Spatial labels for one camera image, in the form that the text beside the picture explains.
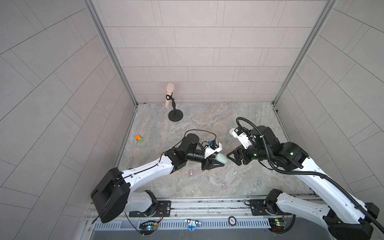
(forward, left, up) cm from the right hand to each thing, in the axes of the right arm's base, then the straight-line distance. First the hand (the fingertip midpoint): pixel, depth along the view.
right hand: (231, 155), depth 66 cm
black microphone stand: (+43, +29, -19) cm, 56 cm away
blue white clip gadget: (-22, +19, -20) cm, 35 cm away
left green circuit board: (-22, +39, -20) cm, 49 cm away
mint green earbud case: (-1, +4, 0) cm, 5 cm away
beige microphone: (+43, +29, +5) cm, 52 cm away
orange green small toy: (+24, +51, -18) cm, 59 cm away
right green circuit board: (-24, -20, -24) cm, 39 cm away
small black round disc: (-22, +1, -22) cm, 31 cm away
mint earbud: (0, -5, -22) cm, 23 cm away
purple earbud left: (+2, +19, -21) cm, 29 cm away
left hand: (-1, +3, -4) cm, 5 cm away
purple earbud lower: (-6, +2, -23) cm, 24 cm away
